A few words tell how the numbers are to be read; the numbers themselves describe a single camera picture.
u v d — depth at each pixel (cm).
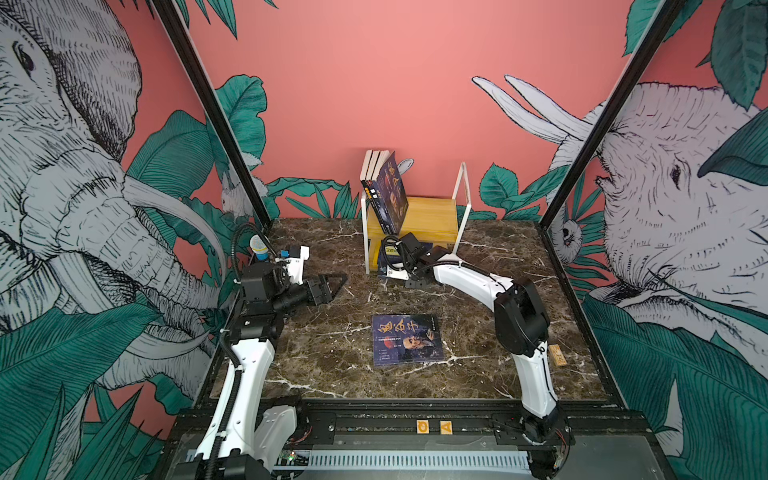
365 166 78
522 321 53
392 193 85
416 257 73
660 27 71
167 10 69
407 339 88
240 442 39
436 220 93
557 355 86
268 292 58
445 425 75
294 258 66
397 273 85
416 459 70
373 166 79
